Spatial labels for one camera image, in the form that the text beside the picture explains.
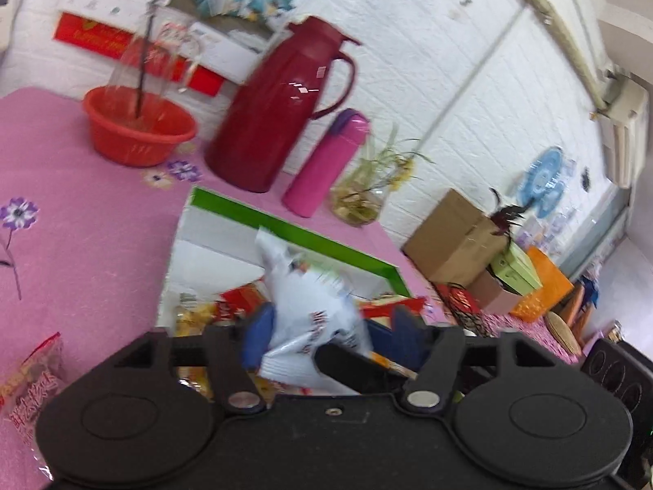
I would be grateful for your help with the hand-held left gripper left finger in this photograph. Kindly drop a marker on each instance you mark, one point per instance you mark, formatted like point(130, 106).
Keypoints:
point(257, 337)

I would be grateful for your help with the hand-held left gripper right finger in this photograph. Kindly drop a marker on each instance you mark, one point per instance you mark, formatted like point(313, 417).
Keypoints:
point(408, 337)

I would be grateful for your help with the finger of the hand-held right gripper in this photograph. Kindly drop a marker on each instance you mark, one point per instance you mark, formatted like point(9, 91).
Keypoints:
point(357, 367)

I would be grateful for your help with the white snack packet red print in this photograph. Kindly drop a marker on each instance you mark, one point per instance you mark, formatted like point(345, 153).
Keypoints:
point(306, 296)

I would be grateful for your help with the green cardboard box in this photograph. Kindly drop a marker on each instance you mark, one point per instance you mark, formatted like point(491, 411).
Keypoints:
point(214, 245)

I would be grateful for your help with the clear red-edged snack packet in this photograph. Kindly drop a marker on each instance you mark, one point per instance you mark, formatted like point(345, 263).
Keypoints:
point(30, 398)

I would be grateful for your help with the clear bag yellow chips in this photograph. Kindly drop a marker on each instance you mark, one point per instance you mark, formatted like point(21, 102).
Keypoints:
point(196, 319)

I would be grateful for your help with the small cardboard box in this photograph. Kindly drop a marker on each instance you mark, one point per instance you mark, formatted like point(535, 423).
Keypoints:
point(492, 293)

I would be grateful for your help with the brown cardboard box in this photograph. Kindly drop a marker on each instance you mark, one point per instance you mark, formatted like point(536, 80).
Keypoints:
point(449, 240)

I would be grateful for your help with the light green box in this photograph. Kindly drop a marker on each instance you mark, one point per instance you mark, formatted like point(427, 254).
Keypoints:
point(518, 270)

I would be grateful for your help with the glass vase with plant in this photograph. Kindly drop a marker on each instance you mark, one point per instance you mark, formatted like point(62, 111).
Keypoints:
point(357, 204)

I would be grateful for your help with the orange bag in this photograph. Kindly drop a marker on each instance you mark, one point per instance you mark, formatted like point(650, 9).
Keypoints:
point(551, 286)

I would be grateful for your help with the dark red plant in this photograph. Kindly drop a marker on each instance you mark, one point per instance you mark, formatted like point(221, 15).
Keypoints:
point(507, 217)

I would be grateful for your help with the wooden chair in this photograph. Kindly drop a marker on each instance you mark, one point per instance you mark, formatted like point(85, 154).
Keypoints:
point(574, 311)

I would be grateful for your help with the pink thermos bottle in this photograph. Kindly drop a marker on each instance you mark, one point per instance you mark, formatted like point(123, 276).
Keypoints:
point(321, 168)

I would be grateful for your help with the pink floral tablecloth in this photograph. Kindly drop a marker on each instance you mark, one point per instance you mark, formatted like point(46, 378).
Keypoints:
point(76, 240)

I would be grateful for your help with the black speaker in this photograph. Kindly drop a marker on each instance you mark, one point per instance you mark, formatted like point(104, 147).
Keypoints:
point(617, 372)

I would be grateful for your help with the dark red thermos jug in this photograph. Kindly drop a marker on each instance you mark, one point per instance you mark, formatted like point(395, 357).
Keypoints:
point(265, 112)

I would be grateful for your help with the red plastic basin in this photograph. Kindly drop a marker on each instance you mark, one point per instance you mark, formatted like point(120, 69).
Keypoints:
point(132, 143)

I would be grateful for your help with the dark stirring stick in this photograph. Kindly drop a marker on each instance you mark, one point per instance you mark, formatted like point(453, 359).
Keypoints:
point(140, 92)

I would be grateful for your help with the glass pitcher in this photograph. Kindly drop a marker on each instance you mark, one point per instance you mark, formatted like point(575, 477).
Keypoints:
point(163, 51)

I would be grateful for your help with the white air conditioner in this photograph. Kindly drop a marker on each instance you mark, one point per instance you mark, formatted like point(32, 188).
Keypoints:
point(625, 127)

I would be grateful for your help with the blue round wall decoration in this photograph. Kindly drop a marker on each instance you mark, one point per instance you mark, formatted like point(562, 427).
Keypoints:
point(541, 178)

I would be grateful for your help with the white wall conduit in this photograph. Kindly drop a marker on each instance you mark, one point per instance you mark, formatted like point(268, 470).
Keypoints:
point(479, 69)

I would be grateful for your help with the beige wall pipe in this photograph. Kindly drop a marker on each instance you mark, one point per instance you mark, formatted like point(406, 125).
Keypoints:
point(551, 10)

